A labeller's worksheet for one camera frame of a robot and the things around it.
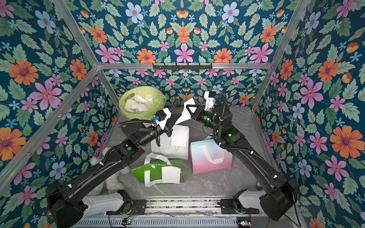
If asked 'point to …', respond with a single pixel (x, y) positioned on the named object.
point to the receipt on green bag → (170, 174)
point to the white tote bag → (175, 147)
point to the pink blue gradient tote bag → (208, 156)
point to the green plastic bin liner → (159, 100)
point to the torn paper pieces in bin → (139, 104)
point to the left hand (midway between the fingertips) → (179, 113)
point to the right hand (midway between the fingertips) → (190, 102)
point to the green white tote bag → (151, 172)
